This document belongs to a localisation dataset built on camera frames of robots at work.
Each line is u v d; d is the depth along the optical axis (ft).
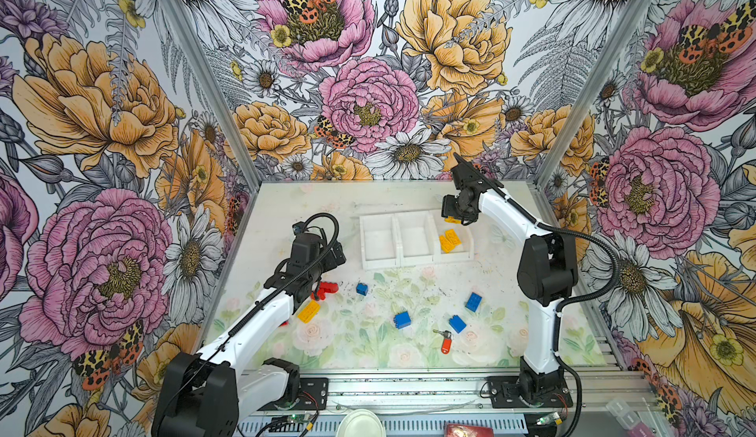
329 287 3.01
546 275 1.78
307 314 2.82
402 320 2.80
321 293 2.92
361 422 2.41
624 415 2.30
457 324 2.80
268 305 1.77
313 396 2.40
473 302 2.88
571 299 1.86
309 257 2.11
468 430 2.18
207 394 1.32
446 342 2.73
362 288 2.99
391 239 3.33
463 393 2.49
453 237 3.37
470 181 2.56
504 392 2.43
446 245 3.33
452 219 3.07
